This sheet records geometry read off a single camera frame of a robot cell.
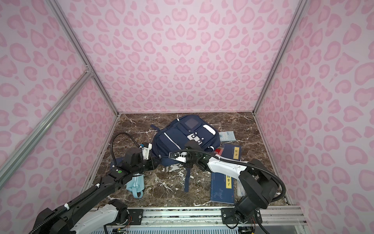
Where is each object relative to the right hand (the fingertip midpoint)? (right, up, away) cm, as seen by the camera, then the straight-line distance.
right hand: (182, 154), depth 87 cm
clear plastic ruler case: (+33, -19, -5) cm, 39 cm away
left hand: (-11, -2, -6) cm, 12 cm away
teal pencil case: (-25, -16, -6) cm, 30 cm away
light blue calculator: (+29, +9, +17) cm, 35 cm away
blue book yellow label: (+32, 0, +8) cm, 33 cm away
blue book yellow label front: (+23, -18, -5) cm, 29 cm away
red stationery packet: (+24, 0, +11) cm, 26 cm away
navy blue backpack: (-6, +10, +12) cm, 17 cm away
